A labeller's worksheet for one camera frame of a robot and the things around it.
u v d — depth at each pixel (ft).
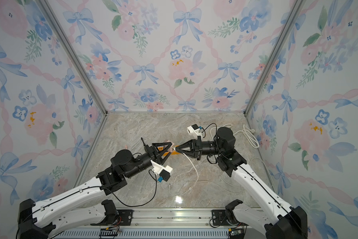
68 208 1.47
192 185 2.76
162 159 1.98
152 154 1.77
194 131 2.06
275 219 1.29
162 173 1.75
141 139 3.39
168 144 1.96
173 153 1.96
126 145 3.29
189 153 1.90
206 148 1.89
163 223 2.40
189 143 1.95
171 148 1.98
